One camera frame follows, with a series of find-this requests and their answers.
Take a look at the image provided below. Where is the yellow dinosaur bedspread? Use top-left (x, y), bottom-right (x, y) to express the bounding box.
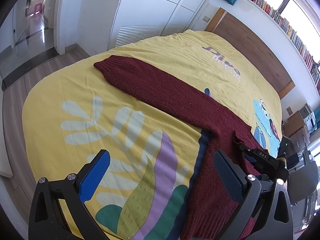
top-left (22, 30), bottom-right (282, 239)

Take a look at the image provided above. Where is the wooden drawer cabinet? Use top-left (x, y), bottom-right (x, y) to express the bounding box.
top-left (283, 111), bottom-right (310, 152)

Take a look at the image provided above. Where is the dark red knit sweater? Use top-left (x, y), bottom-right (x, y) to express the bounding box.
top-left (95, 55), bottom-right (259, 239)

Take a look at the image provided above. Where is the white printer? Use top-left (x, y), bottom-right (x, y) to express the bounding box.
top-left (299, 103), bottom-right (317, 134)

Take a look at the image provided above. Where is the row of books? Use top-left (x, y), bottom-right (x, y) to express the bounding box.
top-left (251, 0), bottom-right (319, 89)

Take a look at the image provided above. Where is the wooden headboard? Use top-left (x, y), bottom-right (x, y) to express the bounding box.
top-left (205, 8), bottom-right (295, 99)

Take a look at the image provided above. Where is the grey desk chair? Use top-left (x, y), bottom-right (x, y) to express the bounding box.
top-left (287, 161), bottom-right (319, 204)

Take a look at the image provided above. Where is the white wardrobe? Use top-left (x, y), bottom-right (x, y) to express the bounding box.
top-left (77, 0), bottom-right (213, 49)

